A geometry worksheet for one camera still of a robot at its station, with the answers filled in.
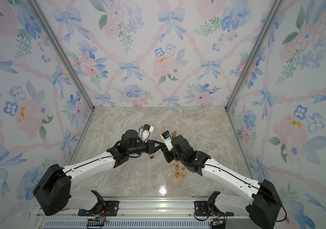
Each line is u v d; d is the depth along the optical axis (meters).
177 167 0.84
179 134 0.61
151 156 0.90
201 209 0.73
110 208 0.74
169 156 0.67
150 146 0.69
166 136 0.65
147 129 0.71
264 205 0.39
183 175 0.83
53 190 0.41
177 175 0.82
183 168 0.86
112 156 0.58
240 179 0.45
